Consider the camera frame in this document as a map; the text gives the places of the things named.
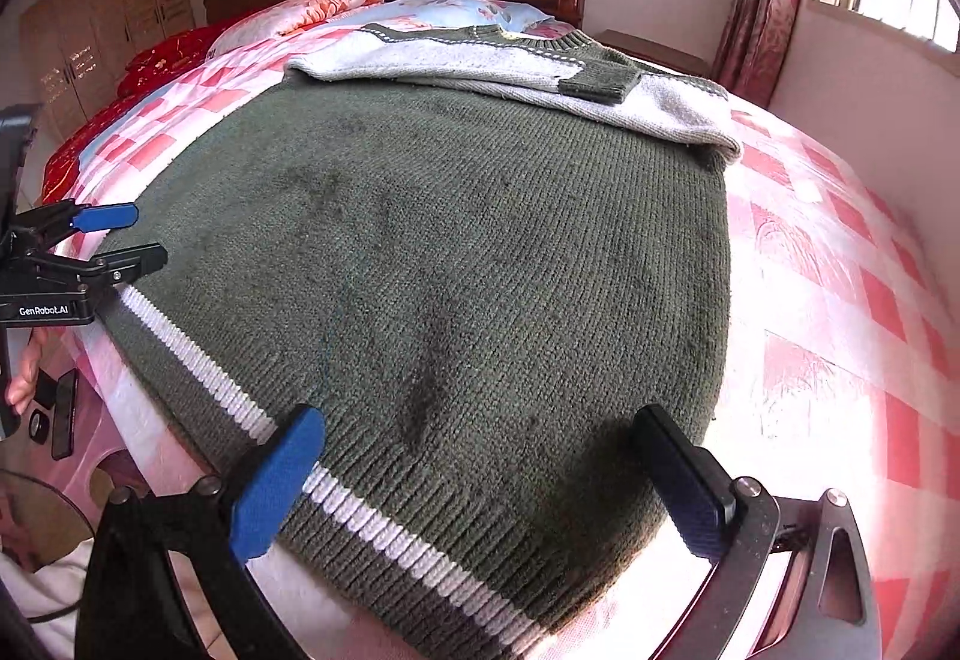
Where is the wooden nightstand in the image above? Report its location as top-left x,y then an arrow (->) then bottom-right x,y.
596,28 -> 712,80

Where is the green knit sweater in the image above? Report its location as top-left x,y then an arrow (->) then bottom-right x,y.
96,22 -> 743,657

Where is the pink checkered blanket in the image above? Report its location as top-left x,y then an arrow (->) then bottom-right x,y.
45,22 -> 960,660

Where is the light wooden wardrobe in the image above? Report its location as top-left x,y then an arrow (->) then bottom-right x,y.
19,0 -> 197,140

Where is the black cable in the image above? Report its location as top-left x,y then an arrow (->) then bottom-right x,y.
26,592 -> 85,625

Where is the pink plastic stool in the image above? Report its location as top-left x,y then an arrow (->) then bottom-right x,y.
30,360 -> 162,496

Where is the light blue floral pillow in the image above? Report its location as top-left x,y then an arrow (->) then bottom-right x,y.
352,0 -> 556,42

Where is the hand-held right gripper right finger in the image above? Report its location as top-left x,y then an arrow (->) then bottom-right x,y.
634,403 -> 882,660

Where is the person's left hand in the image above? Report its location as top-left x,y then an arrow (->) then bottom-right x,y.
6,330 -> 43,415

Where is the white cloth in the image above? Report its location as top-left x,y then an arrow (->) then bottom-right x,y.
0,540 -> 196,660

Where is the red bedspread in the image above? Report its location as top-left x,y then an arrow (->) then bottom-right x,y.
41,24 -> 226,207

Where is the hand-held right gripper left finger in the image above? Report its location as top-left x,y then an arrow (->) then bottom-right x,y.
75,403 -> 327,660

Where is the orange floral pillow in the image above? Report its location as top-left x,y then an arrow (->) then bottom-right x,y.
206,0 -> 385,61

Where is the black phone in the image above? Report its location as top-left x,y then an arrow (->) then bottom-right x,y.
51,369 -> 79,460

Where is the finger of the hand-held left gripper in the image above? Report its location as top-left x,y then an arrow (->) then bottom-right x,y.
9,242 -> 168,291
11,201 -> 141,242

